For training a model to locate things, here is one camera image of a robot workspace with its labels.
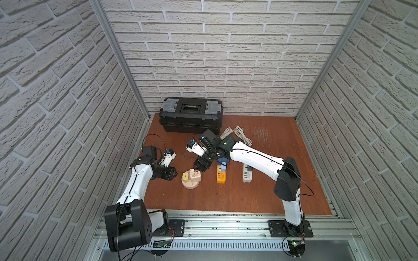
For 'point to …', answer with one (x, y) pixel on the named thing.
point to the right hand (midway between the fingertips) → (200, 161)
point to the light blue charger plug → (223, 167)
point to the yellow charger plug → (185, 176)
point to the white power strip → (247, 175)
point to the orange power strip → (221, 176)
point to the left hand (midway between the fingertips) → (172, 170)
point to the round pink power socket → (188, 184)
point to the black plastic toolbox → (186, 115)
